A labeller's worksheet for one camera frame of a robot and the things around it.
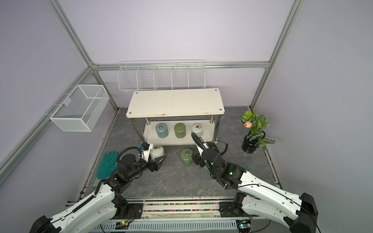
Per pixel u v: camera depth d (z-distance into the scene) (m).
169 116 0.73
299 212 0.40
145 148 0.67
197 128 0.89
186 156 0.85
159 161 0.72
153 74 0.97
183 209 0.75
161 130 0.91
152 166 0.69
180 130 0.91
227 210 0.74
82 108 0.84
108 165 0.89
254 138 0.75
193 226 1.12
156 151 0.73
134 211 0.74
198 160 0.64
